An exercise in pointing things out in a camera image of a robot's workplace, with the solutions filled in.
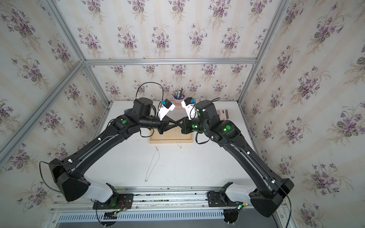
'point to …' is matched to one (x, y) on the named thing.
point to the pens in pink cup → (178, 94)
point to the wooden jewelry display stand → (172, 135)
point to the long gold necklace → (146, 180)
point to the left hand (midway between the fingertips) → (179, 125)
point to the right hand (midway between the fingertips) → (179, 122)
